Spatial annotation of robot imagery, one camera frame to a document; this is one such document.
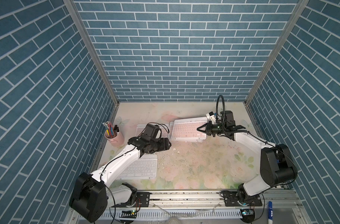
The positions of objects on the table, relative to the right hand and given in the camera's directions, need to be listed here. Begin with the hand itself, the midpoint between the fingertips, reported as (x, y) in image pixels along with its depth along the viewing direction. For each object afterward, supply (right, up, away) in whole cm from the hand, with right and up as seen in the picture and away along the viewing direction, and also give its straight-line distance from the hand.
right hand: (199, 130), depth 84 cm
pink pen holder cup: (-52, -7, +4) cm, 53 cm away
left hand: (-18, -9, -3) cm, 20 cm away
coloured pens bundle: (-55, -1, +3) cm, 55 cm away
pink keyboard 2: (-18, 0, +17) cm, 25 cm away
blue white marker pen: (+33, -40, -15) cm, 54 cm away
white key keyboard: (-33, -23, 0) cm, 41 cm away
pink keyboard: (-7, 0, +4) cm, 9 cm away
